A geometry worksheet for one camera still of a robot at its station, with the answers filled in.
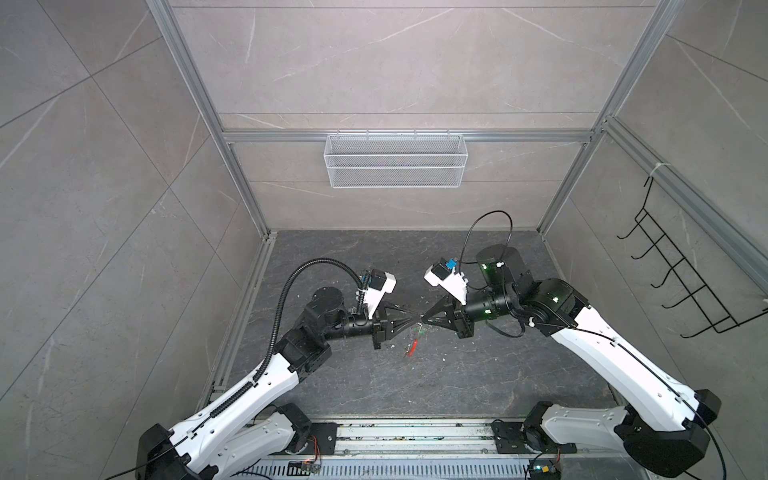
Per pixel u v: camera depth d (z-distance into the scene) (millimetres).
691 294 644
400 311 582
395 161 1009
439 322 592
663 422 386
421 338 905
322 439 735
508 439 729
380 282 544
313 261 489
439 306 588
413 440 746
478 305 537
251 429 560
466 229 1212
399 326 592
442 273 532
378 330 539
